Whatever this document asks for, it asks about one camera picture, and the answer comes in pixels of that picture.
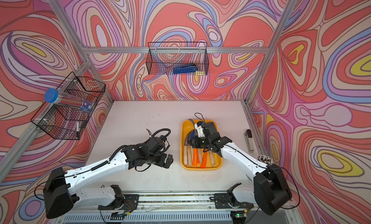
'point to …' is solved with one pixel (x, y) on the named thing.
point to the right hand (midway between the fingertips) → (190, 145)
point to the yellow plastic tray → (200, 149)
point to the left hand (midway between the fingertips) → (168, 159)
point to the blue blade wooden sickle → (191, 150)
